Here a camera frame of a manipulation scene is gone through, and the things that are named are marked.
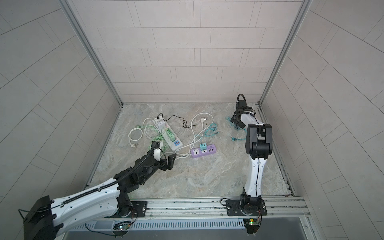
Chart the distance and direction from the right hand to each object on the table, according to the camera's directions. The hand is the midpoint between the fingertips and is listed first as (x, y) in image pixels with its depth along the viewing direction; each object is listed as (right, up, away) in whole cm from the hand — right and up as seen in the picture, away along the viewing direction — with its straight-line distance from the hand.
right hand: (236, 119), depth 105 cm
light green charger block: (-43, -12, -14) cm, 47 cm away
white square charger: (-51, -3, -9) cm, 52 cm away
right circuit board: (-2, -47, -37) cm, 60 cm away
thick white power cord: (-68, -16, -14) cm, 71 cm away
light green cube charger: (-44, -8, -14) cm, 47 cm away
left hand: (-40, -16, -28) cm, 51 cm away
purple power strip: (-28, -19, -17) cm, 38 cm away
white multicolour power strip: (-42, -16, -14) cm, 47 cm away
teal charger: (-24, -15, -18) cm, 34 cm away
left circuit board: (-60, -45, -41) cm, 85 cm away
